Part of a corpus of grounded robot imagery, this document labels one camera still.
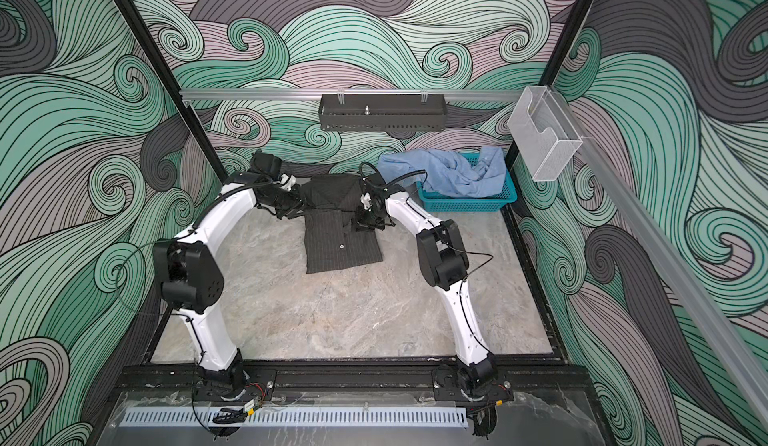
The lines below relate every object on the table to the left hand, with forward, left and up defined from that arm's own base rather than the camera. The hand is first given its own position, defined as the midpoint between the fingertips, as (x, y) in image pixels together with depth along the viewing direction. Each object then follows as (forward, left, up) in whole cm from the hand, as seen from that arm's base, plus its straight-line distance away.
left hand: (314, 205), depth 89 cm
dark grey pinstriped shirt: (+14, -1, -16) cm, 22 cm away
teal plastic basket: (+17, -45, -18) cm, 51 cm away
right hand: (+1, -13, -12) cm, 18 cm away
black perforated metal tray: (+27, -20, +15) cm, 37 cm away
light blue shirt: (+26, -46, -10) cm, 54 cm away
